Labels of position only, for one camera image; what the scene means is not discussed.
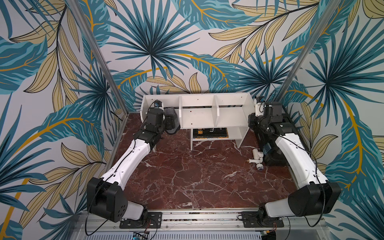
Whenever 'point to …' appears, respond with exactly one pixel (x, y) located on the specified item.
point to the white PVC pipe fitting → (257, 158)
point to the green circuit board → (140, 235)
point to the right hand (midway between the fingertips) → (251, 115)
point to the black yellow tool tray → (210, 133)
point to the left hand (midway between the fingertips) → (167, 118)
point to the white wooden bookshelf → (210, 116)
